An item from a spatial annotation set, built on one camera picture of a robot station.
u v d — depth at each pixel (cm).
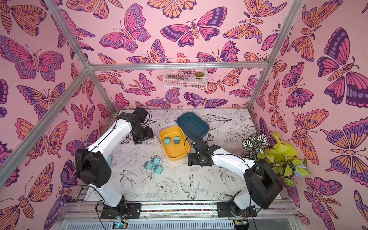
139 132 72
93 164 46
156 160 90
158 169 86
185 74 96
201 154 65
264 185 43
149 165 89
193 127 115
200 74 92
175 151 96
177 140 100
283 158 75
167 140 100
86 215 74
